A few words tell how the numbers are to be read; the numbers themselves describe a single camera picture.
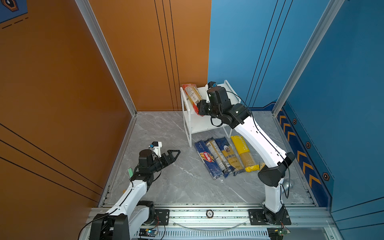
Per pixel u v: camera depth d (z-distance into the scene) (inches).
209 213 29.7
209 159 35.1
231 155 36.3
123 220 16.3
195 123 36.0
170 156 28.7
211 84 24.4
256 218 28.5
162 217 29.2
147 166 25.4
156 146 30.3
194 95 29.5
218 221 28.7
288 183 31.9
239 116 19.5
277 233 27.4
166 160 28.6
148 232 27.9
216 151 37.0
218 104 20.4
